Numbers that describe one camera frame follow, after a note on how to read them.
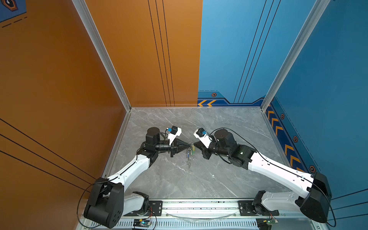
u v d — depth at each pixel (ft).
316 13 2.34
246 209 2.37
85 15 2.37
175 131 2.13
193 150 2.47
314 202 1.24
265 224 2.29
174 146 2.18
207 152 2.10
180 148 2.33
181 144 2.31
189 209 2.48
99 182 1.38
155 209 2.42
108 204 1.34
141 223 2.32
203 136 1.99
